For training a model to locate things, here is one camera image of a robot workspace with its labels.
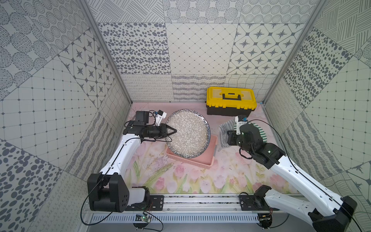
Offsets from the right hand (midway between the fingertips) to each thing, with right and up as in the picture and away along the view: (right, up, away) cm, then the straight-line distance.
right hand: (227, 131), depth 75 cm
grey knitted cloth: (-2, +1, -1) cm, 3 cm away
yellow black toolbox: (+8, +18, +24) cm, 31 cm away
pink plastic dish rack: (-10, -19, +14) cm, 26 cm away
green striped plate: (+32, -4, +26) cm, 41 cm away
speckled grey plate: (-18, -3, +4) cm, 19 cm away
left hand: (-29, +1, +2) cm, 29 cm away
